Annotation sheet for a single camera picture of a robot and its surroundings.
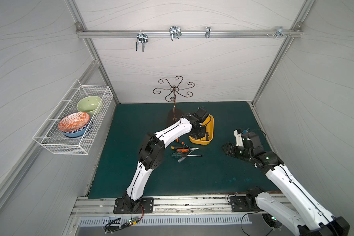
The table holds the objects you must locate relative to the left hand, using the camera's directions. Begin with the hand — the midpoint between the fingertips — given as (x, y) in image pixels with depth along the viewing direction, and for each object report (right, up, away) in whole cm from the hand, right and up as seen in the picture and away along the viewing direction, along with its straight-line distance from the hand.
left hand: (202, 135), depth 90 cm
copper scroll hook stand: (-19, +22, -11) cm, 32 cm away
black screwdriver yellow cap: (-18, -8, +3) cm, 20 cm away
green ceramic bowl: (-60, +18, -16) cm, 65 cm away
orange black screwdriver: (-13, -10, +3) cm, 16 cm away
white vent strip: (-19, -39, -19) cm, 47 cm away
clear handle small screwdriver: (-13, -15, -1) cm, 20 cm away
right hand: (+11, -4, -12) cm, 16 cm away
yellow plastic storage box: (+6, 0, +11) cm, 13 cm away
